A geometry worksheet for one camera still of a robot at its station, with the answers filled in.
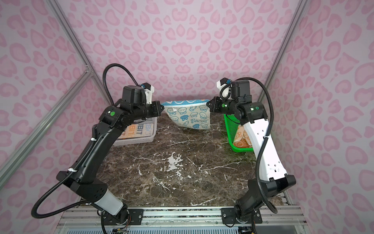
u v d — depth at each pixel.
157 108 0.59
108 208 0.55
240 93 0.48
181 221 0.73
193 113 0.83
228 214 0.74
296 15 0.72
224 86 0.58
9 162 0.52
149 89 0.62
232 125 1.00
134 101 0.50
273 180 0.40
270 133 0.43
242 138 0.99
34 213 0.36
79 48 0.82
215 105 0.58
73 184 0.40
